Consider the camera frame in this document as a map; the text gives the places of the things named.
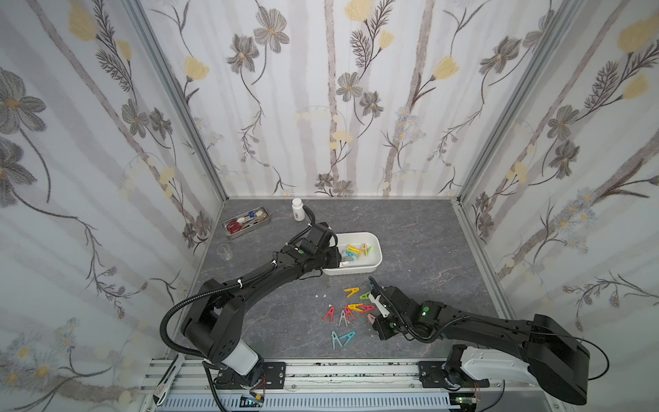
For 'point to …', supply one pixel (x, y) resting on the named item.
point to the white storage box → (350, 265)
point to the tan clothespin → (364, 248)
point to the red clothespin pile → (330, 313)
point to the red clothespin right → (367, 308)
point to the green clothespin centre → (365, 296)
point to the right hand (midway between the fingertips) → (373, 326)
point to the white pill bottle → (299, 210)
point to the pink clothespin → (371, 318)
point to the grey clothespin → (342, 318)
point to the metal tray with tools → (246, 221)
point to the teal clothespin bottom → (350, 336)
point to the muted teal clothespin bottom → (334, 338)
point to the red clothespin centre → (347, 312)
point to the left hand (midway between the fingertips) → (342, 256)
